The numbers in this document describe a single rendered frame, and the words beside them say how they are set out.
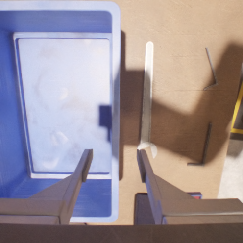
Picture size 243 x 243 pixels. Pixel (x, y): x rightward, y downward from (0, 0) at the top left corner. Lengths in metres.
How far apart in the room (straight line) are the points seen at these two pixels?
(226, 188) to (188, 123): 0.83
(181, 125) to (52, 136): 0.26
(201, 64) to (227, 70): 0.05
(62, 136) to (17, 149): 0.08
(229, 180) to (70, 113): 0.97
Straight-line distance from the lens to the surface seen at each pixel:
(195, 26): 0.37
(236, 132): 0.62
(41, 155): 0.40
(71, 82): 0.34
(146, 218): 0.37
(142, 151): 0.16
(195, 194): 0.45
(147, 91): 0.34
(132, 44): 0.34
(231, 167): 1.11
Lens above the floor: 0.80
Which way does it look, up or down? 75 degrees down
